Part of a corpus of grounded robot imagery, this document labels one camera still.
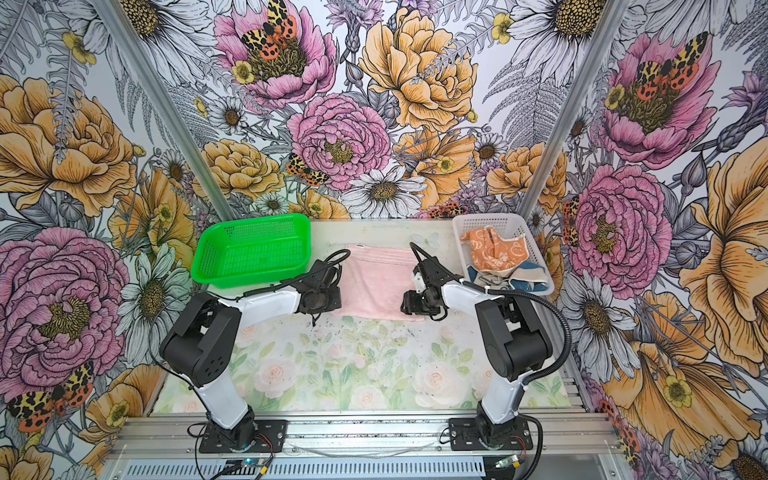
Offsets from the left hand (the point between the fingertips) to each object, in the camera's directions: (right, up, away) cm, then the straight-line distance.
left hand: (332, 308), depth 96 cm
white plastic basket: (+61, +27, +16) cm, 69 cm away
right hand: (+24, -2, -2) cm, 25 cm away
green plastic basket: (-38, +18, +16) cm, 45 cm away
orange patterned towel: (+53, +17, +10) cm, 57 cm away
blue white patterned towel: (+59, +11, -4) cm, 60 cm away
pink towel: (+12, +7, +7) cm, 16 cm away
